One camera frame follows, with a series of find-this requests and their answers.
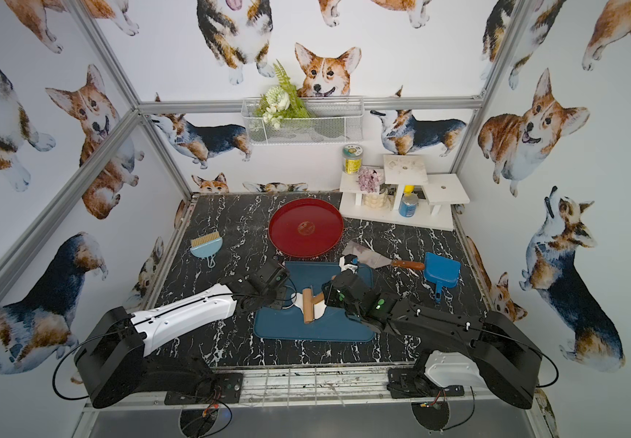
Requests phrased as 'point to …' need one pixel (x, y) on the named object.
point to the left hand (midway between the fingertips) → (279, 286)
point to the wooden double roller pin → (308, 304)
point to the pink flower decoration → (367, 180)
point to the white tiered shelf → (437, 193)
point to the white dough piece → (319, 307)
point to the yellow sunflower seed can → (352, 154)
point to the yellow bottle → (408, 189)
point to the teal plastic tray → (286, 324)
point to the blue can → (408, 205)
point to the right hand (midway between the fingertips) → (328, 279)
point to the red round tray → (305, 227)
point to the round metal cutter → (288, 297)
